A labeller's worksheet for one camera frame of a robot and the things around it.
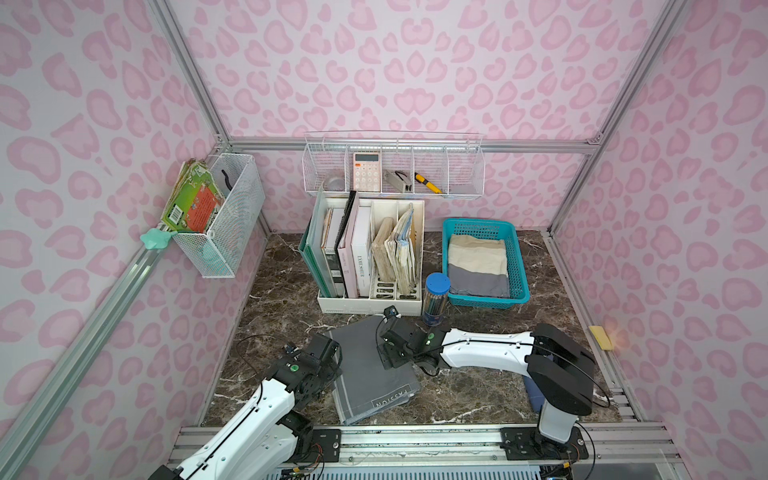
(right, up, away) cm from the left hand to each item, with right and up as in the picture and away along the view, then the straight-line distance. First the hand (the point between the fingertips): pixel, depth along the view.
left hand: (326, 372), depth 82 cm
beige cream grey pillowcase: (+47, +28, +20) cm, 58 cm away
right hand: (+18, +6, +4) cm, 19 cm away
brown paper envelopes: (+19, +34, +2) cm, 38 cm away
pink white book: (+8, +34, +2) cm, 34 cm away
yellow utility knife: (+29, +56, +16) cm, 65 cm away
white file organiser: (+15, +19, +20) cm, 31 cm away
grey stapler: (+20, +57, +15) cm, 62 cm away
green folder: (-2, +34, -6) cm, 34 cm away
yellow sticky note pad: (+85, +6, +14) cm, 86 cm away
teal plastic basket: (+59, +30, +17) cm, 68 cm away
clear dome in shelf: (-1, +55, +14) cm, 57 cm away
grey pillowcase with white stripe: (+11, -3, -2) cm, 12 cm away
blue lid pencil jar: (+30, +21, -1) cm, 37 cm away
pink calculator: (+10, +60, +13) cm, 62 cm away
